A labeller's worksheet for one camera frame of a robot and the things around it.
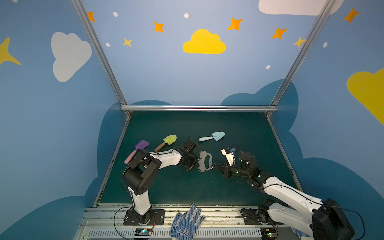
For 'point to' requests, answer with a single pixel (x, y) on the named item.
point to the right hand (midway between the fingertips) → (216, 164)
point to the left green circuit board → (143, 232)
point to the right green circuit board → (268, 233)
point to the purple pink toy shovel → (141, 145)
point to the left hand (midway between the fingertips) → (202, 164)
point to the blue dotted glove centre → (185, 226)
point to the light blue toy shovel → (216, 135)
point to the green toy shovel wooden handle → (170, 140)
